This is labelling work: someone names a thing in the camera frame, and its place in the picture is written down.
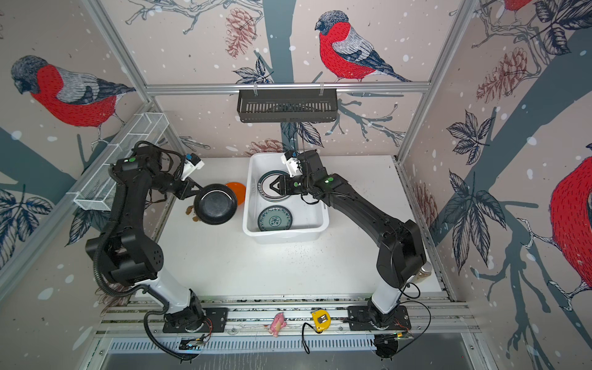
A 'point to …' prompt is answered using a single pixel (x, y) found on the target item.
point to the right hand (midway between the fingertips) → (271, 188)
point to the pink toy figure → (277, 324)
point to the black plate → (215, 204)
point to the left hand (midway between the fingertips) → (197, 188)
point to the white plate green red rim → (266, 191)
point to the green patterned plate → (274, 217)
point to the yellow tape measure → (322, 320)
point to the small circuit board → (190, 344)
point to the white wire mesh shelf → (95, 186)
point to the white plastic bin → (310, 220)
